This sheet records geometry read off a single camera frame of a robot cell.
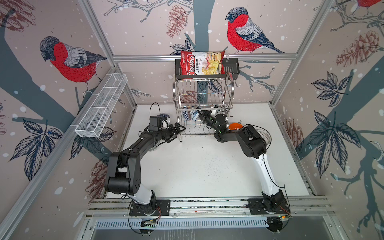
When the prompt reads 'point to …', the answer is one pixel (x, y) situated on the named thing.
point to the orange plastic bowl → (235, 125)
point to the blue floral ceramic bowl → (194, 114)
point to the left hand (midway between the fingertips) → (181, 131)
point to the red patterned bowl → (186, 115)
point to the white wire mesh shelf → (92, 121)
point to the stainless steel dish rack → (201, 105)
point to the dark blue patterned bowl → (165, 115)
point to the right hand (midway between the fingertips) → (193, 111)
